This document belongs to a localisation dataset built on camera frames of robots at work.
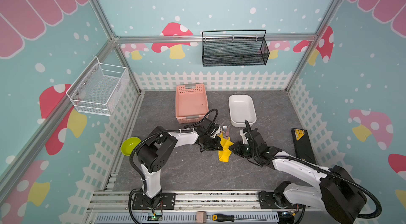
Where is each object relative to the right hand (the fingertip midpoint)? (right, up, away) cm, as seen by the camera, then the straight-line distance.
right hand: (228, 147), depth 84 cm
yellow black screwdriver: (-3, -27, -15) cm, 31 cm away
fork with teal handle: (0, +8, +16) cm, 18 cm away
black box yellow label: (+44, -2, +7) cm, 45 cm away
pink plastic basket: (-23, +25, +29) cm, 44 cm away
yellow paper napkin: (-2, -5, +3) cm, 6 cm away
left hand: (-3, -3, +5) cm, 7 cm away
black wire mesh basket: (+5, +57, +11) cm, 58 cm away
